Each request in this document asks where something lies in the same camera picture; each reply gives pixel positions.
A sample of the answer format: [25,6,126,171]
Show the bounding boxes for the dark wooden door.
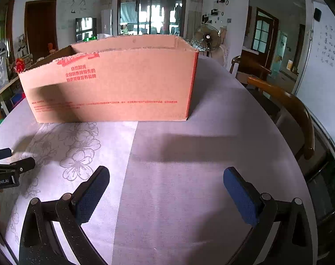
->
[25,0,57,61]

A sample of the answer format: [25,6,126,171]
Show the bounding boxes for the white standing air conditioner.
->
[101,9,113,38]

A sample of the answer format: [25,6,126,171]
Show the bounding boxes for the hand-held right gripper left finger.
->
[19,166,110,265]

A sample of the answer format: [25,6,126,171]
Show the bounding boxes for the whiteboard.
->
[292,1,335,150]

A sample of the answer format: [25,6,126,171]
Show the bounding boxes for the wall television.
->
[75,17,97,42]

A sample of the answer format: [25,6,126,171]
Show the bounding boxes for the curved wooden chair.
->
[247,76,315,159]

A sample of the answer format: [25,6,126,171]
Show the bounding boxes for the brown cardboard box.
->
[18,34,199,123]

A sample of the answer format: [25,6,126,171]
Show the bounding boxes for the wooden door with glass panes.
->
[250,7,279,61]

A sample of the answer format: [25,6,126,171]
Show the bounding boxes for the standing electric fan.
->
[190,24,222,58]

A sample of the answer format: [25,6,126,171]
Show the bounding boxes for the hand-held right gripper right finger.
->
[223,166,320,265]

